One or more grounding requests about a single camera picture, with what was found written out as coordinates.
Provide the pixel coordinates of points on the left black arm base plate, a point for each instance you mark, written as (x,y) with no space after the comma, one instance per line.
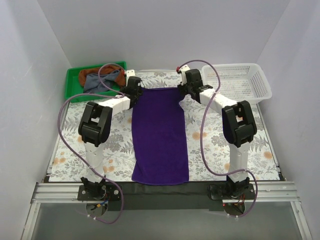
(112,192)

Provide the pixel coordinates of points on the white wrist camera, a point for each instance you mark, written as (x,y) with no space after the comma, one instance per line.
(182,69)
(130,73)

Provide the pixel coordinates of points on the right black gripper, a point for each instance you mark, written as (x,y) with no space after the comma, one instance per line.
(184,89)

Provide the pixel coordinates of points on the aluminium frame rail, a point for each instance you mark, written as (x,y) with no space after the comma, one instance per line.
(62,211)

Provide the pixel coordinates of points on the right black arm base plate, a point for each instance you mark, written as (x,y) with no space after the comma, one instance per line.
(219,191)

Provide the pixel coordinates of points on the green plastic tray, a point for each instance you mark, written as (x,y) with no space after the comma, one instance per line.
(73,86)

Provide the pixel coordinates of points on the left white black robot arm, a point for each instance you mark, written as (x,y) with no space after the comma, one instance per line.
(95,128)

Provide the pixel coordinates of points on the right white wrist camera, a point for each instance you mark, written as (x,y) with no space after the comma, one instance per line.
(182,69)

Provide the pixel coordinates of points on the orange brown towel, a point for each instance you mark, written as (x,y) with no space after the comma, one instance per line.
(120,80)

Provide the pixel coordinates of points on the white plastic basket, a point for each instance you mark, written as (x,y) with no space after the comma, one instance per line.
(239,81)

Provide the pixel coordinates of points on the purple towel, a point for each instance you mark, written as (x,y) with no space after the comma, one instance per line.
(159,138)

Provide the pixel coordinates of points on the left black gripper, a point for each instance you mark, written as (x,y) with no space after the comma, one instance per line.
(136,93)

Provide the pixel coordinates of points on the grey blue towel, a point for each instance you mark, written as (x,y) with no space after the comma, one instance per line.
(93,85)

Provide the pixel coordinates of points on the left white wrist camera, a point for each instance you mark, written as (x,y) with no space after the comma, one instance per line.
(130,73)

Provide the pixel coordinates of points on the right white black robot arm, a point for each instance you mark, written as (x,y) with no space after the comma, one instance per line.
(238,126)

